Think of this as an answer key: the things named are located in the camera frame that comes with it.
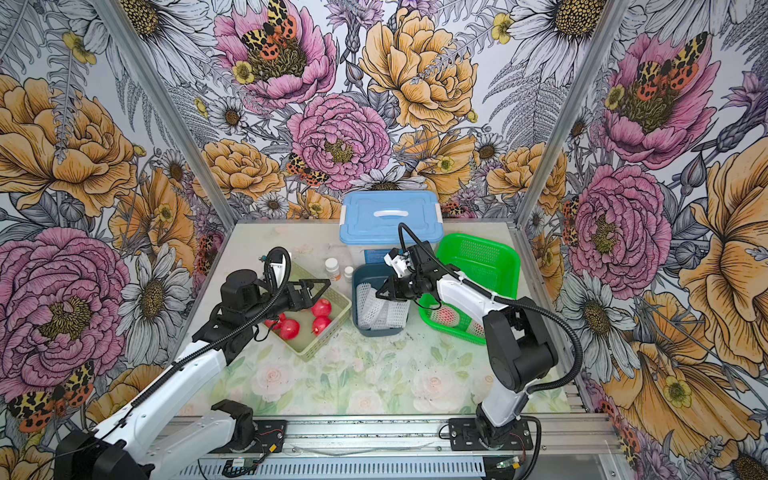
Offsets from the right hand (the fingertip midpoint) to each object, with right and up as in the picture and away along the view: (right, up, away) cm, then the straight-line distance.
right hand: (379, 300), depth 86 cm
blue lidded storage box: (-3, +23, +14) cm, 27 cm away
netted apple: (+28, -9, +2) cm, 29 cm away
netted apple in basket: (+20, -5, +3) cm, 20 cm away
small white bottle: (-11, +6, +16) cm, 20 cm away
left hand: (-14, +4, -9) cm, 17 cm away
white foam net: (-1, -4, 0) cm, 4 cm away
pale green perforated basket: (-19, -11, -4) cm, 23 cm away
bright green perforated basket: (+37, +9, +22) cm, 44 cm away
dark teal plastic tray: (-2, +6, +19) cm, 20 cm away
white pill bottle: (-16, +8, +14) cm, 23 cm away
